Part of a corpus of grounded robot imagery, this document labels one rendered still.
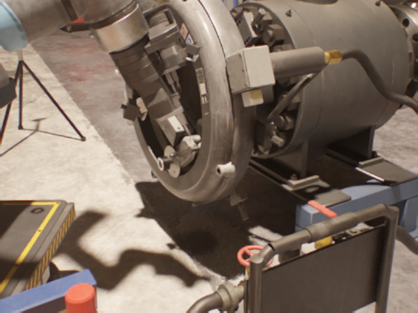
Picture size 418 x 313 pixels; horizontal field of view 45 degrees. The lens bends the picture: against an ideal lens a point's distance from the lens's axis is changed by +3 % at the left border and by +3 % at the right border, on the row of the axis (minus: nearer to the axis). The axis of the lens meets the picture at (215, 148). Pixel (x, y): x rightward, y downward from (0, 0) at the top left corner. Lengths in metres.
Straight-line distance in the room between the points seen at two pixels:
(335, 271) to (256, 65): 0.54
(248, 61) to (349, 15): 0.68
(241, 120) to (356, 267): 0.51
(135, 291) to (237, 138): 0.66
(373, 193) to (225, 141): 0.69
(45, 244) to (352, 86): 1.10
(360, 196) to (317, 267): 0.81
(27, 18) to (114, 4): 0.13
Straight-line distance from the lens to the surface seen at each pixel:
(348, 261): 1.13
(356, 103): 1.84
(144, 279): 1.80
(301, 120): 1.68
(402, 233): 1.31
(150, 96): 0.89
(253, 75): 1.30
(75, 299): 0.62
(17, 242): 1.49
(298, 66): 1.41
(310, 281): 1.08
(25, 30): 0.82
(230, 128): 1.40
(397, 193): 2.00
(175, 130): 1.60
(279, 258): 1.06
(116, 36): 0.84
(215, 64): 1.39
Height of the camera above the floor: 1.07
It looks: 22 degrees down
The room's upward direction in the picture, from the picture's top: straight up
